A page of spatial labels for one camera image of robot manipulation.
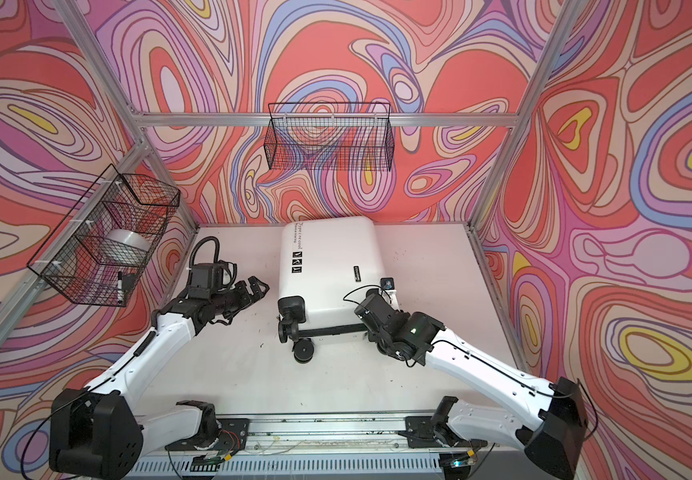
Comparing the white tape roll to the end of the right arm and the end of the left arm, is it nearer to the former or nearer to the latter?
the end of the left arm

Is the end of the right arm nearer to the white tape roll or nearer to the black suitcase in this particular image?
the black suitcase

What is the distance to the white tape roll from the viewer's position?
71 centimetres

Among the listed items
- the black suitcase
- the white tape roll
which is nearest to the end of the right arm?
the black suitcase
